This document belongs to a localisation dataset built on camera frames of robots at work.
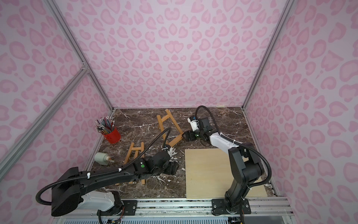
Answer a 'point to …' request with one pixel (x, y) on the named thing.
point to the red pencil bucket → (113, 137)
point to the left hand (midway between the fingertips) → (176, 165)
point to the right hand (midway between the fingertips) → (189, 133)
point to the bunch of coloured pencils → (105, 125)
